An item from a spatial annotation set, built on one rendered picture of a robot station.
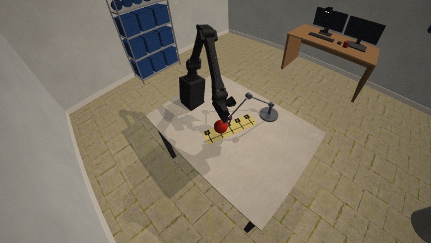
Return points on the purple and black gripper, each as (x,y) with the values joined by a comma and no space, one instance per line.
(227,119)

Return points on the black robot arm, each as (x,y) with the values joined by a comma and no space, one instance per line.
(208,36)

